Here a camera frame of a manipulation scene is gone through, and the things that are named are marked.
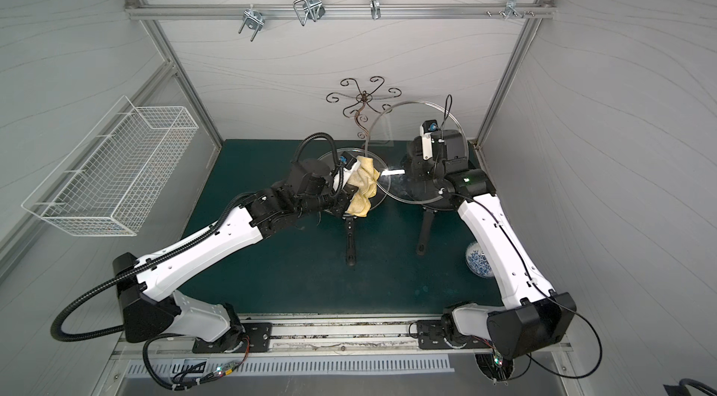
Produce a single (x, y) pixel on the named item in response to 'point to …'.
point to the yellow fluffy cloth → (364, 176)
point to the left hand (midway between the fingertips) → (355, 186)
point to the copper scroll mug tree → (362, 107)
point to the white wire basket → (112, 182)
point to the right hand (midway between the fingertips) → (425, 154)
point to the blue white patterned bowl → (476, 261)
